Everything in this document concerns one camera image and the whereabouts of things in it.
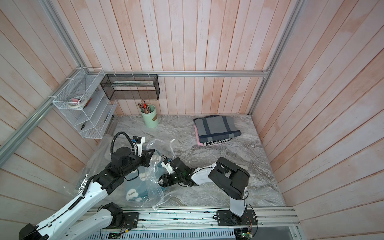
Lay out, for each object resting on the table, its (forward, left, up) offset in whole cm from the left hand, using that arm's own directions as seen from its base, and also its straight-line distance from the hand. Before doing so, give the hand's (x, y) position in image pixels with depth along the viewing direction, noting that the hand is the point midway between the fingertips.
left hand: (154, 152), depth 76 cm
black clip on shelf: (+18, +46, 0) cm, 49 cm away
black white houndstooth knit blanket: (+16, -34, -15) cm, 40 cm away
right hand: (-10, -2, -17) cm, 20 cm away
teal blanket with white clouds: (-15, +4, -8) cm, 17 cm away
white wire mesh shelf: (+23, +36, +5) cm, 43 cm away
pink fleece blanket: (+17, -25, -17) cm, 35 cm away
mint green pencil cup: (+34, +10, -11) cm, 37 cm away
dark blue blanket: (+26, -35, -11) cm, 45 cm away
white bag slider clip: (+9, -9, -2) cm, 13 cm away
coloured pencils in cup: (+34, +11, 0) cm, 36 cm away
